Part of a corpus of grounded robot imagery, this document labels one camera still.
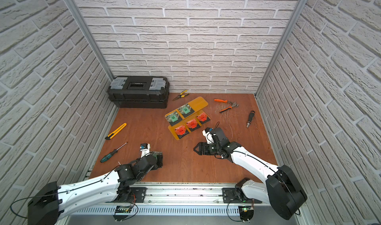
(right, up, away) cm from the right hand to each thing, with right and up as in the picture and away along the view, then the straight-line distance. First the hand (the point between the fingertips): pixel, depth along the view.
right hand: (200, 149), depth 83 cm
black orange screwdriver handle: (+38, +17, +22) cm, 47 cm away
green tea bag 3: (-28, -5, +7) cm, 29 cm away
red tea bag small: (-5, +13, +18) cm, 23 cm away
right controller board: (+22, -28, -12) cm, 37 cm away
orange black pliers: (+28, +26, +31) cm, 49 cm away
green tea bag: (-16, +18, +5) cm, 24 cm away
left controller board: (-40, -27, -10) cm, 49 cm away
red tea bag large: (-12, +8, +14) cm, 20 cm away
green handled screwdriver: (-54, -4, +4) cm, 54 cm away
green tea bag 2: (-9, +22, +9) cm, 26 cm away
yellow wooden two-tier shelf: (-8, +17, +8) cm, 20 cm away
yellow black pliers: (-15, +34, +35) cm, 51 cm away
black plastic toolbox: (-43, +35, +17) cm, 58 cm away
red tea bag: (+3, +16, +21) cm, 27 cm away
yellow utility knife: (-59, +5, +11) cm, 60 cm away
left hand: (-24, -4, +2) cm, 25 cm away
